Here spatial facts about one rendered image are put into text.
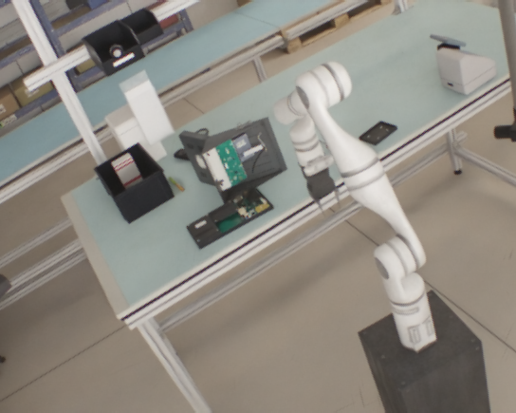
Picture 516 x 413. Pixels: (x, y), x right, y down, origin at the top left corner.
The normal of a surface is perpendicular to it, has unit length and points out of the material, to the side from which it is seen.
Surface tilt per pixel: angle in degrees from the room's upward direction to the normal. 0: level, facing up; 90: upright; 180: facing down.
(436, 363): 0
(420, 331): 90
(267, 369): 0
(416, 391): 90
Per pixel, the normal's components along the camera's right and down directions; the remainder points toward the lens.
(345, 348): -0.32, -0.77
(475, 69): 0.48, 0.37
